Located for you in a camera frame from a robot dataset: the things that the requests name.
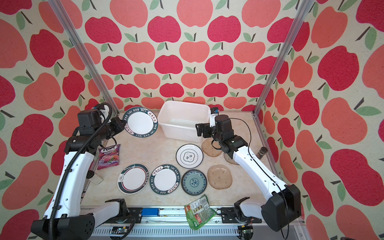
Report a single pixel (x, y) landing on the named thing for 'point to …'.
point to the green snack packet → (199, 212)
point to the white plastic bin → (179, 119)
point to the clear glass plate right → (228, 159)
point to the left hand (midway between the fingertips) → (128, 121)
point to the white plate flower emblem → (189, 156)
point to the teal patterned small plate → (194, 182)
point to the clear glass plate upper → (208, 149)
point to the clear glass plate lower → (219, 176)
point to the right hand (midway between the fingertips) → (207, 123)
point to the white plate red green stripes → (133, 178)
